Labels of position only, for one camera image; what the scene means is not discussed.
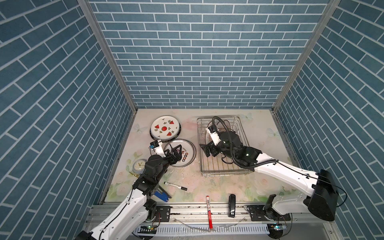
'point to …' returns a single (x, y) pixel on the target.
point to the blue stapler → (163, 196)
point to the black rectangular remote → (232, 205)
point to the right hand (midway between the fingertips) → (206, 138)
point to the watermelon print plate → (165, 127)
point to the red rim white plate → (188, 151)
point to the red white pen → (210, 221)
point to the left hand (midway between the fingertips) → (177, 148)
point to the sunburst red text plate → (227, 125)
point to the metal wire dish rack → (215, 166)
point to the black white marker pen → (175, 186)
